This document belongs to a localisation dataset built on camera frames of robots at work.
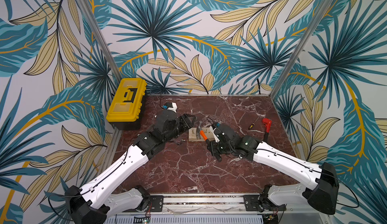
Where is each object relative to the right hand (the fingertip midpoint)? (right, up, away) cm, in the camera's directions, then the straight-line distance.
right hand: (207, 146), depth 76 cm
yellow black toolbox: (-47, +17, +13) cm, 52 cm away
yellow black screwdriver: (+31, +8, +25) cm, 41 cm away
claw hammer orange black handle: (-4, +6, +8) cm, 11 cm away
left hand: (-7, +13, -7) cm, 17 cm away
